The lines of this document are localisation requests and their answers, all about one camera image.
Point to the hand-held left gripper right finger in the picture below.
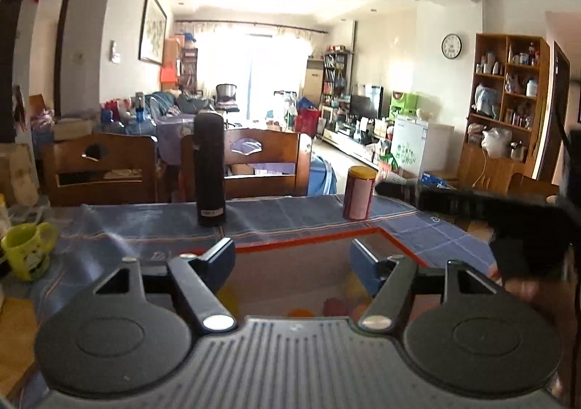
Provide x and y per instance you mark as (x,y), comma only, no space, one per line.
(363,264)

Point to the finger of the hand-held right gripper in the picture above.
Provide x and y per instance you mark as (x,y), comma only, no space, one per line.
(454,202)

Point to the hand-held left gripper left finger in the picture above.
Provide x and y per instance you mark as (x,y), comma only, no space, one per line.
(222,260)

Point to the yellow lemon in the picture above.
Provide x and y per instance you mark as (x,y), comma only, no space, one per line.
(229,302)
(353,284)

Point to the small orange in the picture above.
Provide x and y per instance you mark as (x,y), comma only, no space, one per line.
(361,311)
(300,313)

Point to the orange cardboard box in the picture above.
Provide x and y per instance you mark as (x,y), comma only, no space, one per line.
(295,273)

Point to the person's right hand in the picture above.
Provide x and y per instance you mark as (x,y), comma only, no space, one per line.
(519,289)

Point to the blue carton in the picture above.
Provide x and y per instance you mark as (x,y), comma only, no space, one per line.
(435,181)

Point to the wooden display shelf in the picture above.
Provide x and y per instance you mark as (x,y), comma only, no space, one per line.
(472,164)

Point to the wooden dining chair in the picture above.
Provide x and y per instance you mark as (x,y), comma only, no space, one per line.
(90,191)
(531,186)
(245,182)

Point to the white chest freezer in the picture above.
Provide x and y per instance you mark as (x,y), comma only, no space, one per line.
(422,141)

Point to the pink can with yellow lid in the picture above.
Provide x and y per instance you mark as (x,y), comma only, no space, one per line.
(358,196)

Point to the white plastic bag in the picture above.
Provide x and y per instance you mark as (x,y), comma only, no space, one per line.
(497,141)

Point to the blue patterned tablecloth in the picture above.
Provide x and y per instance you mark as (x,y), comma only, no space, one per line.
(136,227)

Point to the black thermos bottle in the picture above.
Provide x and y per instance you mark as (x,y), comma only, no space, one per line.
(209,164)

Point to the blue plastic bag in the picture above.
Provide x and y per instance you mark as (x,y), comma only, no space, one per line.
(488,100)

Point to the green cartons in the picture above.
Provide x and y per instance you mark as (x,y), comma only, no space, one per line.
(404,105)

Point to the white television cabinet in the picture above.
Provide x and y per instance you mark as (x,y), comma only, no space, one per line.
(349,143)

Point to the black television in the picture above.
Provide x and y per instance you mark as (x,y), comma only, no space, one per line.
(364,107)

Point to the dark wooden door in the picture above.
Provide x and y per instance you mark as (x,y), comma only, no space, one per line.
(558,96)

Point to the red plastic basket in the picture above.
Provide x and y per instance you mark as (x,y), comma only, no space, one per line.
(307,121)

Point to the black office chair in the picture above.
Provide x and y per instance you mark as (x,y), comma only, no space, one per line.
(227,96)

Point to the dark tall bookshelf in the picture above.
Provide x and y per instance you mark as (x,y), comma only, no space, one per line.
(337,78)

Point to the beige standing air conditioner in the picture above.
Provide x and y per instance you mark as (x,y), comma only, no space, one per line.
(313,80)

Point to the red bag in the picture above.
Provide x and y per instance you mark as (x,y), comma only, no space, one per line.
(168,75)

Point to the small wooden bookshelf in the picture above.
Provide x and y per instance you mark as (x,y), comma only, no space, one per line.
(188,68)

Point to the green mug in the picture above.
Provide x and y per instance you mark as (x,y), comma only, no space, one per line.
(27,250)

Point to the beige paper bag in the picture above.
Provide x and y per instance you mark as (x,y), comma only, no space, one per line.
(18,177)

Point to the curtain rod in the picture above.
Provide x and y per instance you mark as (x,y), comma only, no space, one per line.
(249,24)

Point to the round wall clock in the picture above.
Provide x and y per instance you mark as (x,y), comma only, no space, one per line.
(451,46)

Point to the white wall switch box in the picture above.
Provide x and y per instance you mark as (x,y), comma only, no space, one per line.
(115,51)

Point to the framed wall picture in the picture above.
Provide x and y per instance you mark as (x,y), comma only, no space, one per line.
(152,25)

